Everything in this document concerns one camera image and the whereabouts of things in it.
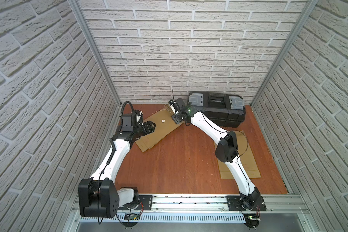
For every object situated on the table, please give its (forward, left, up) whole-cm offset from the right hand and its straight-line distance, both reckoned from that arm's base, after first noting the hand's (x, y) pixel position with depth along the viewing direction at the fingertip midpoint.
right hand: (180, 114), depth 96 cm
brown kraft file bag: (-39, -25, +15) cm, 49 cm away
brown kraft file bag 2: (+2, +12, -14) cm, 19 cm away
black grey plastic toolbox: (0, -30, +3) cm, 30 cm away
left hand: (-12, +17, +7) cm, 22 cm away
